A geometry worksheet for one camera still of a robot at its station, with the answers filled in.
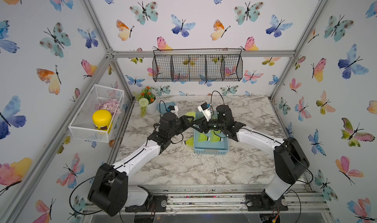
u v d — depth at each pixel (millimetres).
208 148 934
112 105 689
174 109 754
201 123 722
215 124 721
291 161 456
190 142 934
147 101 1005
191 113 801
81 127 592
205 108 724
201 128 730
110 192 407
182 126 720
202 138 934
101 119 632
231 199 760
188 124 710
